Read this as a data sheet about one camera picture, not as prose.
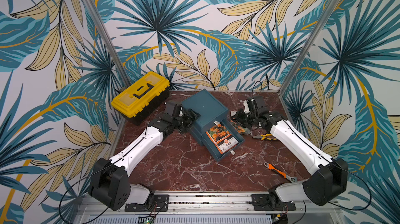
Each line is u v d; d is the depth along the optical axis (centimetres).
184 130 75
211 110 82
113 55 96
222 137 87
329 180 40
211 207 73
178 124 68
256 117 59
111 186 40
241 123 71
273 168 84
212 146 85
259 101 61
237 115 71
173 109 61
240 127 73
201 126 75
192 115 72
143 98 93
